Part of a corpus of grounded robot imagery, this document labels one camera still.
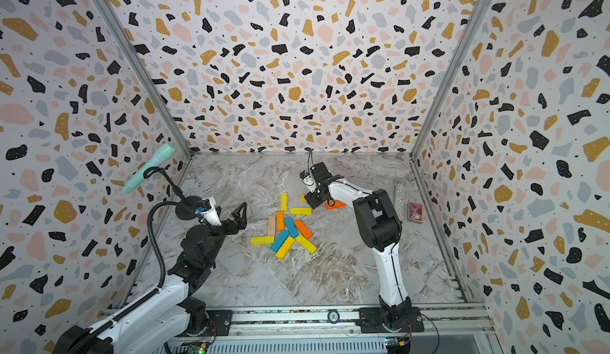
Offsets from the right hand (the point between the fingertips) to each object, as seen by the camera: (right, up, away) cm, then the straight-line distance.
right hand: (318, 196), depth 103 cm
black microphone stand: (-53, -2, -3) cm, 53 cm away
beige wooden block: (-19, -11, -8) cm, 23 cm away
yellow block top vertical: (-15, -2, 0) cm, 15 cm away
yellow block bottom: (-12, -18, -14) cm, 26 cm away
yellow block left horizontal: (-21, -16, -13) cm, 29 cm away
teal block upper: (-10, -12, -8) cm, 18 cm away
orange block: (+6, -2, -18) cm, 19 cm away
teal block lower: (-15, -15, -11) cm, 24 cm away
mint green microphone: (-50, +16, -27) cm, 59 cm away
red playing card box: (+41, -6, -4) cm, 41 cm away
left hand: (-27, -1, -23) cm, 36 cm away
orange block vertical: (-15, -10, -6) cm, 19 cm away
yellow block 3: (-4, -17, -13) cm, 22 cm away
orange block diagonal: (-7, -12, -8) cm, 16 cm away
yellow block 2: (-7, -6, -1) cm, 10 cm away
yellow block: (-7, -1, 0) cm, 7 cm away
